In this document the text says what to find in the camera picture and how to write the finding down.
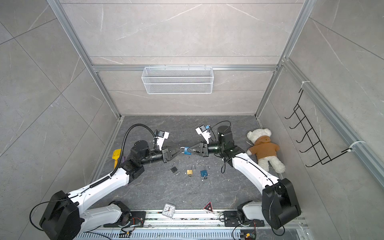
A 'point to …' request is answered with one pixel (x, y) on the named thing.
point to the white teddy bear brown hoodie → (264, 150)
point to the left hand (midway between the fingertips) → (183, 149)
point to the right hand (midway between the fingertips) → (189, 150)
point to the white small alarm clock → (168, 210)
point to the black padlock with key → (174, 169)
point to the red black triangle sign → (209, 207)
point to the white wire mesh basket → (177, 80)
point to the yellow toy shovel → (115, 156)
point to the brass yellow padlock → (189, 172)
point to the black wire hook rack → (317, 149)
